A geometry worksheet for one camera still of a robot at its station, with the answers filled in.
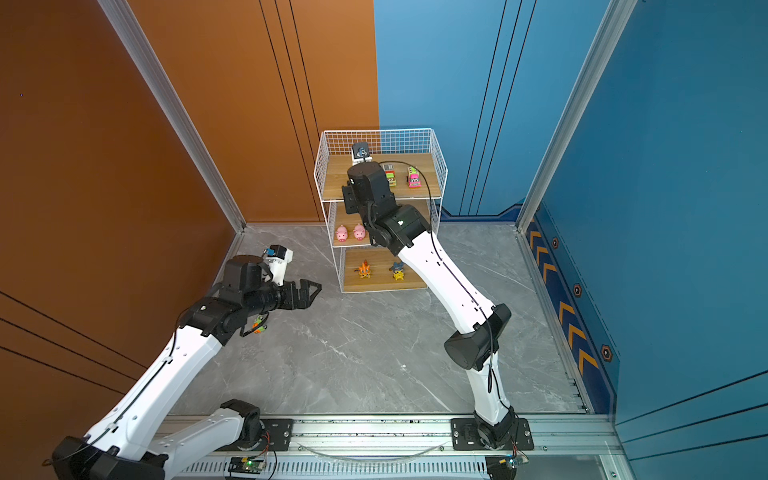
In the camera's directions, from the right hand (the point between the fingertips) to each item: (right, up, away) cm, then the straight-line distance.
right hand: (357, 180), depth 71 cm
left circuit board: (-27, -68, -1) cm, 73 cm away
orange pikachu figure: (-1, -24, +28) cm, 37 cm away
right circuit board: (+35, -69, -1) cm, 77 cm away
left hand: (-13, -25, +4) cm, 29 cm away
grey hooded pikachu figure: (+10, -24, +28) cm, 38 cm away
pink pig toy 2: (-1, -12, +11) cm, 16 cm away
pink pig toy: (-6, -12, +11) cm, 18 cm away
